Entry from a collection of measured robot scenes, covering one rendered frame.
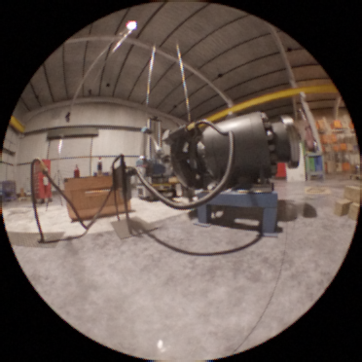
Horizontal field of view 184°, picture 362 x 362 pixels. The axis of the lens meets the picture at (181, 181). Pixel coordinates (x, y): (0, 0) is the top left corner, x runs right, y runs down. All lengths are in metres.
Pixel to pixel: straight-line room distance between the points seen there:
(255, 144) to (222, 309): 0.83
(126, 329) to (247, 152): 0.99
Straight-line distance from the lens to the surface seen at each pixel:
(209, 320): 0.37
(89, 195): 1.33
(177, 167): 1.04
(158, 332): 0.37
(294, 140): 0.89
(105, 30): 8.80
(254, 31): 8.94
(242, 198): 0.69
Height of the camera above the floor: 0.35
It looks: 1 degrees down
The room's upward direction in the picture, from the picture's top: 4 degrees counter-clockwise
